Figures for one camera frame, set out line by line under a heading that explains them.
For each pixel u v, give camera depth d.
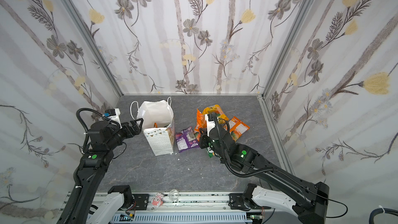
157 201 0.72
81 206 0.42
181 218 0.70
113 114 0.63
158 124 0.90
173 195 0.77
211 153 0.88
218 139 0.47
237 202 0.74
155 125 0.88
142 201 0.73
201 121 0.70
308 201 0.39
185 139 0.93
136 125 0.65
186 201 0.75
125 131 0.64
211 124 0.60
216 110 1.04
